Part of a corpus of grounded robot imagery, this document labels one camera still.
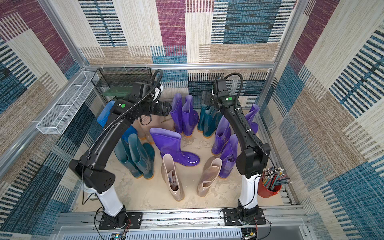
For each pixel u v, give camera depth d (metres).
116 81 1.04
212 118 0.91
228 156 0.74
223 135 0.75
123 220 0.70
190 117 0.86
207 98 0.77
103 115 0.83
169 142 0.81
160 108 0.66
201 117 0.93
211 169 0.64
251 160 0.51
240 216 0.66
